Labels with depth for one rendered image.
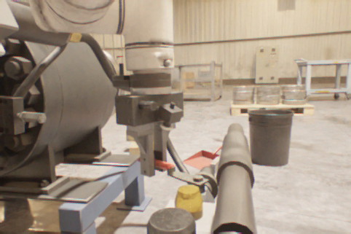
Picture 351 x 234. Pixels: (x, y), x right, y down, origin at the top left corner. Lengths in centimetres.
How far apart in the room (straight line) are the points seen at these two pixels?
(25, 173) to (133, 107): 74
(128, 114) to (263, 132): 155
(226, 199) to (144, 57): 32
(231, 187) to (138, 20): 33
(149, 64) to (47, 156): 67
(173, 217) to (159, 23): 31
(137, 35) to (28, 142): 60
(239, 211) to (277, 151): 181
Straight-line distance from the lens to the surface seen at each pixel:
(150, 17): 46
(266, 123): 190
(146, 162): 50
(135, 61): 45
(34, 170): 109
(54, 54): 85
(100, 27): 46
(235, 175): 21
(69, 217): 94
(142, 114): 45
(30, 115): 63
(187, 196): 35
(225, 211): 16
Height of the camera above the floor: 64
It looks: 9 degrees down
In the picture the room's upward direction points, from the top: 2 degrees counter-clockwise
